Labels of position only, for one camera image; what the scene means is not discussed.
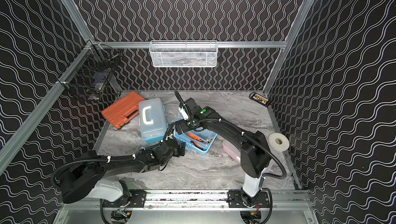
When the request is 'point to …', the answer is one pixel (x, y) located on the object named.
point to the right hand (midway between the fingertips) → (183, 125)
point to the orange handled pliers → (194, 143)
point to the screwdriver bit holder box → (260, 98)
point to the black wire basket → (90, 73)
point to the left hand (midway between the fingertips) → (179, 141)
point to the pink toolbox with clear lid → (234, 150)
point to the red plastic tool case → (122, 111)
